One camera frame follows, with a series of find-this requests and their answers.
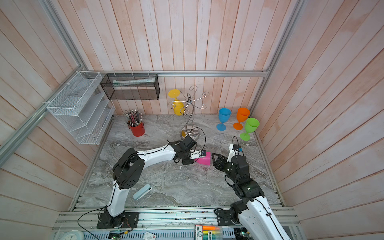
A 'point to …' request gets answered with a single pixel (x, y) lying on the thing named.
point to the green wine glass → (251, 125)
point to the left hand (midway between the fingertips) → (191, 158)
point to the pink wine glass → (205, 160)
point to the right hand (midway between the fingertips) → (215, 155)
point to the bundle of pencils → (134, 117)
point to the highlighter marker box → (208, 232)
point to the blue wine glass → (224, 116)
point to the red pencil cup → (138, 130)
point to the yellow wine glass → (178, 106)
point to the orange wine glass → (242, 114)
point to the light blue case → (142, 192)
